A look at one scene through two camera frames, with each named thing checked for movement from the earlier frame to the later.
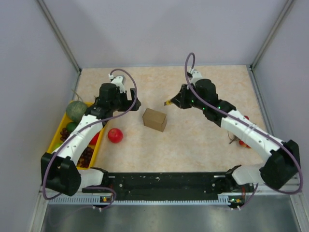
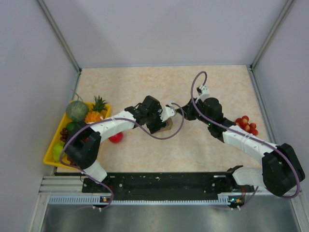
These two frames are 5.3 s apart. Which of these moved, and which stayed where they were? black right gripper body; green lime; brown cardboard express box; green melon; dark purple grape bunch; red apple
Moved: black right gripper body; brown cardboard express box
Stayed: dark purple grape bunch; green melon; green lime; red apple
